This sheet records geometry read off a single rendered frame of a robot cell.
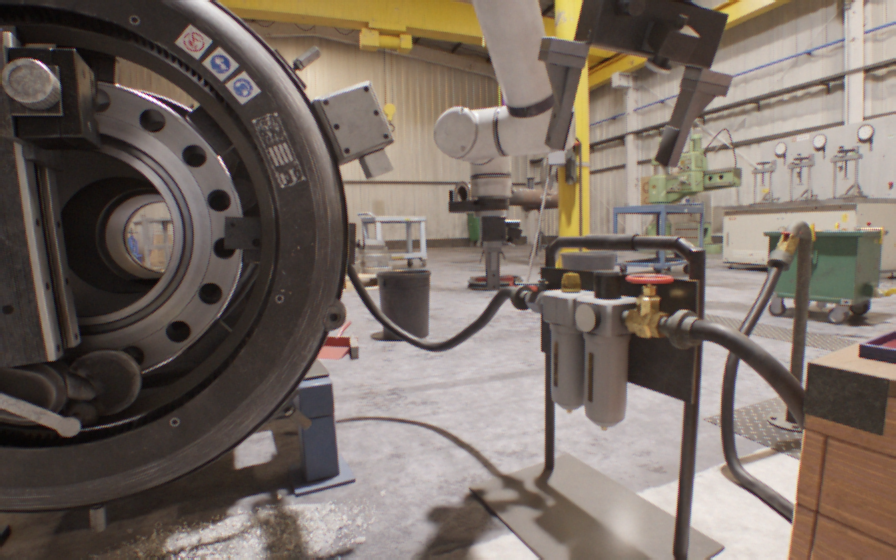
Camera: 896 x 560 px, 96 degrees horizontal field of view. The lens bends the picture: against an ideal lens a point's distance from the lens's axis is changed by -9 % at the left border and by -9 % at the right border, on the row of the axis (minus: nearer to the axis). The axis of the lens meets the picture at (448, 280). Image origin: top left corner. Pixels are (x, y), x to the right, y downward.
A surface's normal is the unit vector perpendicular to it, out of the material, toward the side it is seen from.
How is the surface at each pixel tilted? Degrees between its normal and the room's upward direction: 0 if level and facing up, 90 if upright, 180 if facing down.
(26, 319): 90
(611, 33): 113
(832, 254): 90
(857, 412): 90
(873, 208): 90
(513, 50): 138
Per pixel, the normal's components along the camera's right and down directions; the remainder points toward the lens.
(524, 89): -0.18, 0.81
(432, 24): 0.35, 0.09
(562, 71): 0.11, 0.49
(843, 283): -0.86, 0.07
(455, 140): -0.49, 0.25
